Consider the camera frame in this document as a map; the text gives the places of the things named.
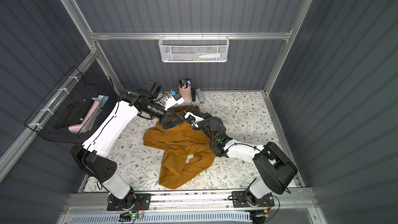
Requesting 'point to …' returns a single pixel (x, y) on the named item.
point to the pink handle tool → (75, 128)
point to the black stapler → (193, 95)
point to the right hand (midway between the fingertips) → (193, 109)
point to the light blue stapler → (200, 96)
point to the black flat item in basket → (74, 113)
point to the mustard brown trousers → (186, 148)
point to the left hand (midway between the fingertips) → (181, 123)
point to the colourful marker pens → (184, 83)
